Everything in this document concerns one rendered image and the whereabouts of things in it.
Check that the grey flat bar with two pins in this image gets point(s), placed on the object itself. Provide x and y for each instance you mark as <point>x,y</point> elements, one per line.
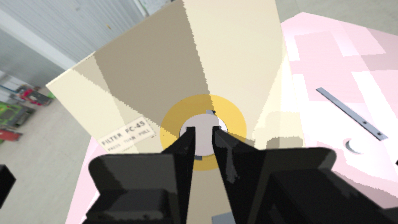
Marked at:
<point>352,114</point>

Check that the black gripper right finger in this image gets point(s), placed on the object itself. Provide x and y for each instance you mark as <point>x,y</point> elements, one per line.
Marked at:
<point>245,169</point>

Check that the white cylinder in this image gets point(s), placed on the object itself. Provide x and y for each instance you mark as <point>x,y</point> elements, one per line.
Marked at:
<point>203,124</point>

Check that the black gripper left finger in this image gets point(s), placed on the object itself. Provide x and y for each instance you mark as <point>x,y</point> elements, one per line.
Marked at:
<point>170,169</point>

